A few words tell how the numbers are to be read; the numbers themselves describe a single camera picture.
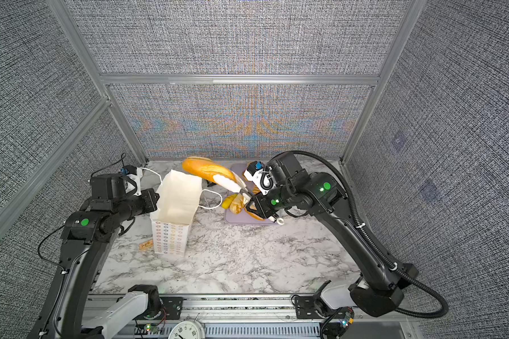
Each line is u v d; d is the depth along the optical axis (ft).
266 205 1.75
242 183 2.05
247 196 1.95
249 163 1.81
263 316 2.40
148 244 2.88
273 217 1.85
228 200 3.13
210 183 2.09
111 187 1.60
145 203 1.95
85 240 1.36
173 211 3.03
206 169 2.09
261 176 1.77
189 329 2.18
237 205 3.11
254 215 2.53
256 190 1.79
